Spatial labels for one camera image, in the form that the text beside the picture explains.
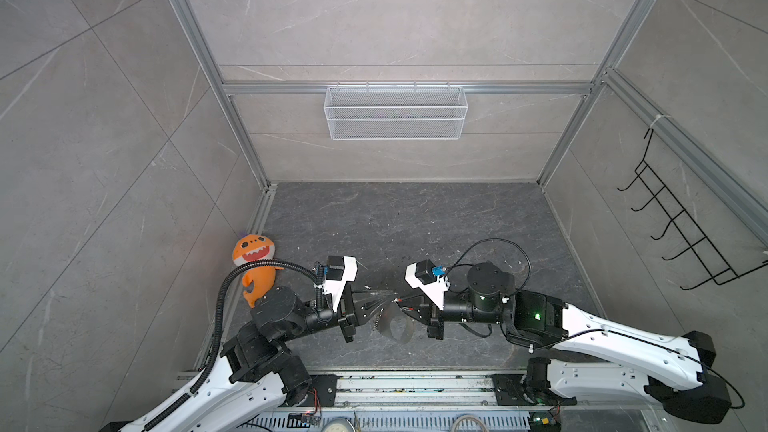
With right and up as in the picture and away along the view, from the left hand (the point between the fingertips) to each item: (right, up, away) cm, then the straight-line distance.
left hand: (392, 290), depth 53 cm
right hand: (0, -4, +5) cm, 6 cm away
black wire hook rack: (+66, +2, +6) cm, 66 cm away
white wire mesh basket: (+2, +47, +48) cm, 68 cm away
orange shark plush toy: (-43, +2, +38) cm, 58 cm away
